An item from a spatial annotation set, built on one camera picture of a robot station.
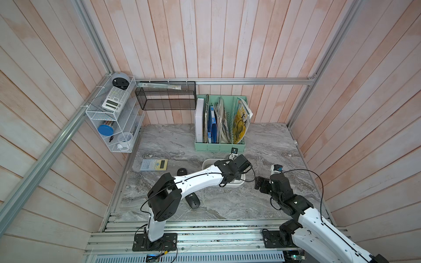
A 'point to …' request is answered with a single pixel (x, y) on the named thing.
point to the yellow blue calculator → (154, 165)
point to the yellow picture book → (242, 117)
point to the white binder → (199, 120)
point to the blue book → (212, 130)
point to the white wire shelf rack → (130, 120)
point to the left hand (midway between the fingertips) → (232, 171)
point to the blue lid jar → (106, 130)
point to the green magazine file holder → (220, 123)
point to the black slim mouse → (181, 171)
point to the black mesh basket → (160, 98)
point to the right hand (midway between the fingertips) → (262, 177)
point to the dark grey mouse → (193, 200)
